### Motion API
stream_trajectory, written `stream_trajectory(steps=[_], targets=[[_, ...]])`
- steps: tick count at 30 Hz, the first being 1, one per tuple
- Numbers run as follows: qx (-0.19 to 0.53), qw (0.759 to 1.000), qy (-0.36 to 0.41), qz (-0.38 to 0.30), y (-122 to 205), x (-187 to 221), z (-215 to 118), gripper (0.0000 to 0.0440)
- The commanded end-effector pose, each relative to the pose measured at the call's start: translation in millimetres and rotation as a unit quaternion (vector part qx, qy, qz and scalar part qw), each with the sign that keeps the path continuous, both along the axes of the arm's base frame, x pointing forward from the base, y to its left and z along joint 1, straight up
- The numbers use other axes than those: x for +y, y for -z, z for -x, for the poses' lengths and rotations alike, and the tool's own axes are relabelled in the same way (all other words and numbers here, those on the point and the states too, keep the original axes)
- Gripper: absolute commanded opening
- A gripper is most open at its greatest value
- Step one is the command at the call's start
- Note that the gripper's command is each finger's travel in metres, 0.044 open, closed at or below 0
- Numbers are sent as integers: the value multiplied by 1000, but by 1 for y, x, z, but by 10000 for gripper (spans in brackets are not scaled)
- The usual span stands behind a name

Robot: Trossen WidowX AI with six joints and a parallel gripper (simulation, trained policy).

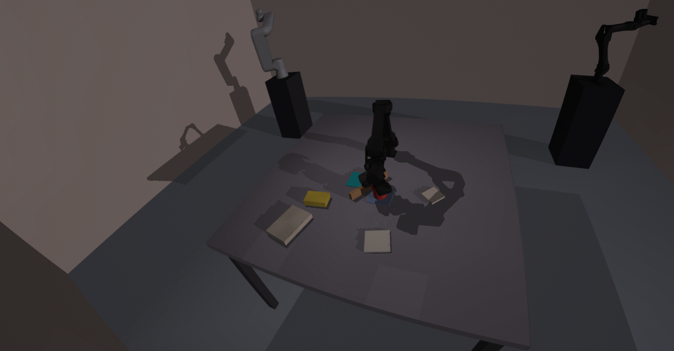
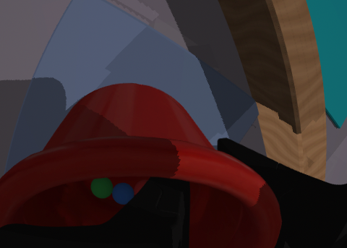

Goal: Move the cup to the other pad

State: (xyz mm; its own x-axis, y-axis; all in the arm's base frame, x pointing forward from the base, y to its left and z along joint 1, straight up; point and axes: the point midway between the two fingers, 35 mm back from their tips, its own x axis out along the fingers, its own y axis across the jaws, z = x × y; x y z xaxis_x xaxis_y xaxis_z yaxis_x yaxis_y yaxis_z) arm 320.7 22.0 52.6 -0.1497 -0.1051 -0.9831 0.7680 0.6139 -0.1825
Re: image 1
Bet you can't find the olive yellow rectangular block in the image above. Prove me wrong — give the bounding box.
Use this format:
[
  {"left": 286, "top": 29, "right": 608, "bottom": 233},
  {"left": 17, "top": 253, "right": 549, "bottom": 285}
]
[{"left": 303, "top": 191, "right": 330, "bottom": 207}]

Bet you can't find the brown wood-grain plank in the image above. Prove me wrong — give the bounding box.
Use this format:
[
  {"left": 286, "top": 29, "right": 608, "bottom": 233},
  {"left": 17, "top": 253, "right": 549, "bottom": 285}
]
[{"left": 349, "top": 171, "right": 388, "bottom": 200}]

